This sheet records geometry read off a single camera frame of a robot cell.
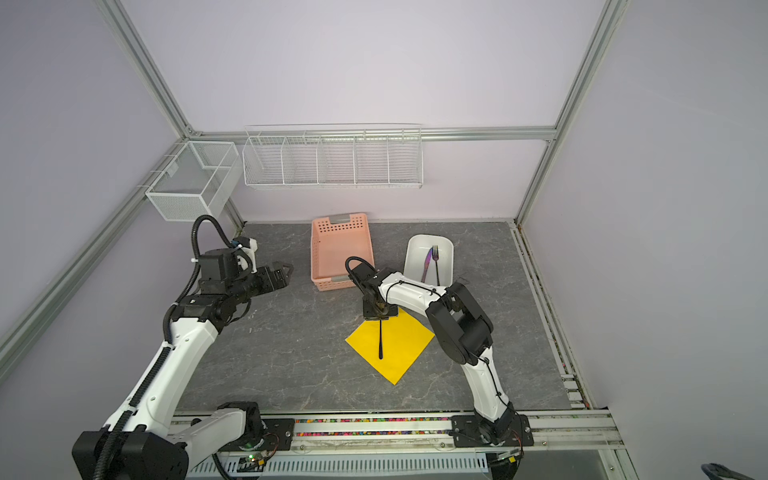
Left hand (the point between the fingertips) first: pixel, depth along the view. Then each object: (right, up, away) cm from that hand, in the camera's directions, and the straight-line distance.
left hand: (279, 273), depth 79 cm
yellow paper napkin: (+33, -21, +10) cm, 41 cm away
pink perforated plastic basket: (+6, +10, +38) cm, 40 cm away
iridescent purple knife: (+43, +2, +30) cm, 52 cm away
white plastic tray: (+39, +6, +32) cm, 50 cm away
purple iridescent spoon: (+26, -22, +10) cm, 36 cm away
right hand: (+25, -15, +15) cm, 33 cm away
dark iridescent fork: (+46, +4, +30) cm, 55 cm away
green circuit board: (-5, -46, -6) cm, 47 cm away
